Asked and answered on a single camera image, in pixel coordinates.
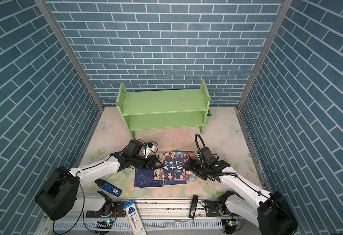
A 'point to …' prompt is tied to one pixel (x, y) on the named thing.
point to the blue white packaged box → (134, 218)
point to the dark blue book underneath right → (167, 182)
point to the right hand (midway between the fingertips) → (186, 168)
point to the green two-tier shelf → (176, 109)
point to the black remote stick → (193, 206)
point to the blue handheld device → (109, 187)
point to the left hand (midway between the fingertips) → (158, 166)
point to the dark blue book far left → (144, 178)
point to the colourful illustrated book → (173, 168)
